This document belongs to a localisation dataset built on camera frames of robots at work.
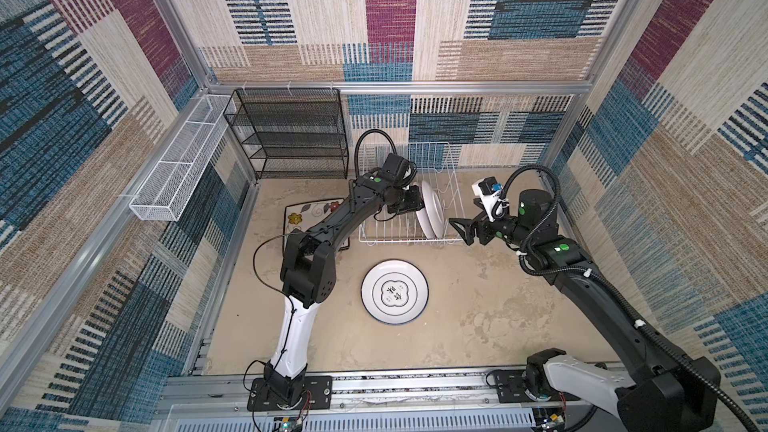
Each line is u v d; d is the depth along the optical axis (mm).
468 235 674
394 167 738
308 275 542
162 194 915
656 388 375
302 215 1045
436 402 729
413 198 812
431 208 909
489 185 627
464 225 670
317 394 735
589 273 494
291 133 1110
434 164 1193
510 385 730
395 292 890
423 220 890
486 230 665
